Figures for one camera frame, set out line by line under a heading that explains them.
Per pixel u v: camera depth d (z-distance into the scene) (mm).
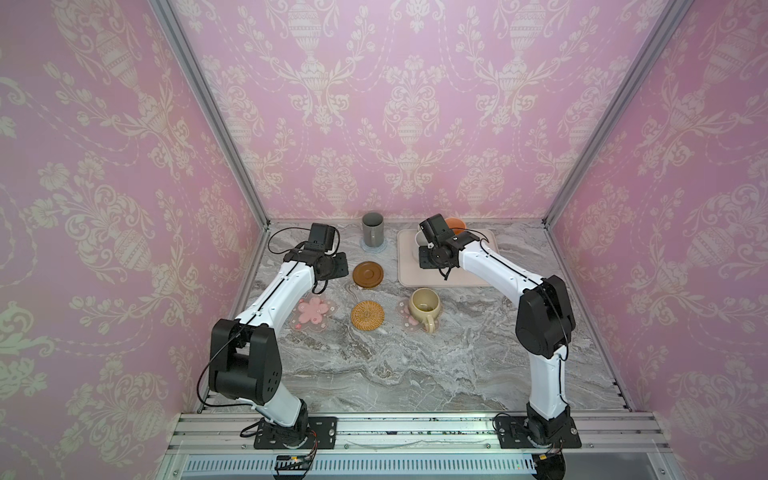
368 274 1052
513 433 729
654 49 735
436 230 743
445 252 674
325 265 760
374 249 1121
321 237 687
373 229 1052
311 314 947
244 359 447
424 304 948
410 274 1029
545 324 520
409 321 936
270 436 687
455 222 1151
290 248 642
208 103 854
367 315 945
